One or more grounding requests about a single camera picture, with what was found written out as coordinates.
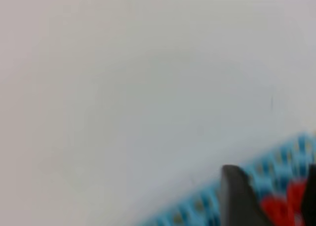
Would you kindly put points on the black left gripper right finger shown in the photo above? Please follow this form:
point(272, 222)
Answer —
point(308, 206)

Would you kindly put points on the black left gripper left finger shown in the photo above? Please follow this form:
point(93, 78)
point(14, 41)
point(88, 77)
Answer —
point(238, 203)

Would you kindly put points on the red capped clear tube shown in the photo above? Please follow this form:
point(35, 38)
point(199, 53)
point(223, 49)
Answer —
point(286, 211)

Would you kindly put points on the blue test tube rack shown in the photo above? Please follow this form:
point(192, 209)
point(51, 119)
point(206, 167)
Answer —
point(268, 174)

